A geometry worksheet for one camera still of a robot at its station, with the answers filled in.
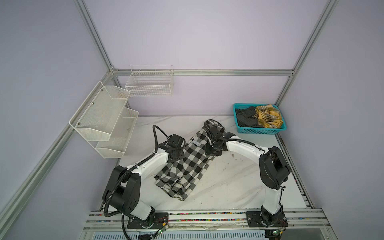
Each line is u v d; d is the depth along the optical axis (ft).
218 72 3.05
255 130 3.41
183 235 2.30
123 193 1.41
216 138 2.39
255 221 2.39
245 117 3.56
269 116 3.42
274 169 1.63
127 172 1.45
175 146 2.23
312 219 2.49
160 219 2.41
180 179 2.76
